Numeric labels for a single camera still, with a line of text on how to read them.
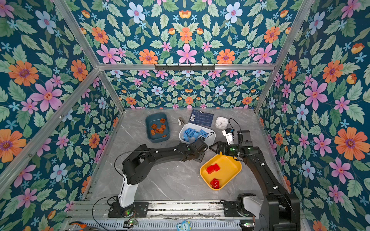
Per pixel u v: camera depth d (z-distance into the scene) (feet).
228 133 2.45
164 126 3.52
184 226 2.23
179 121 3.63
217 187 2.49
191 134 3.31
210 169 2.82
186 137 3.21
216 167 2.90
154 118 3.66
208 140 3.02
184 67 3.02
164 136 3.31
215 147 2.43
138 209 2.41
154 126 3.51
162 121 3.64
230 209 2.41
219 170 2.85
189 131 3.36
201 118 3.70
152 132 3.40
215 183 2.63
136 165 1.72
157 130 3.43
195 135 3.32
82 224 2.27
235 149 2.25
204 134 3.33
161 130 3.42
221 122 3.53
